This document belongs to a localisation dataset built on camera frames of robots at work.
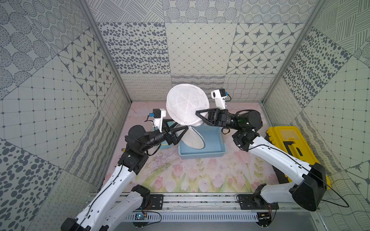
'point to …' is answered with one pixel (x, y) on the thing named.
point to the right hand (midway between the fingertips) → (195, 115)
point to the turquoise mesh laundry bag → (165, 145)
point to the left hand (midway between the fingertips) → (182, 121)
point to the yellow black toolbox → (289, 139)
